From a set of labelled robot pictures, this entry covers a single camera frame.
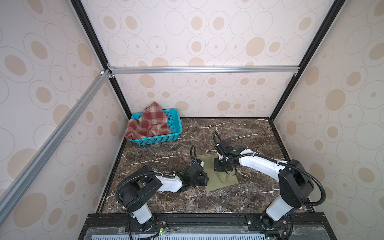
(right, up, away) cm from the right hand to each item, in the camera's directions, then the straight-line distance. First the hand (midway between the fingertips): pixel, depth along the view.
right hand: (215, 168), depth 87 cm
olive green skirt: (+1, -6, -2) cm, 7 cm away
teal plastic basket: (-28, +29, +29) cm, 50 cm away
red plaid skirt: (-43, +29, +24) cm, 58 cm away
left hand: (-1, -5, -2) cm, 6 cm away
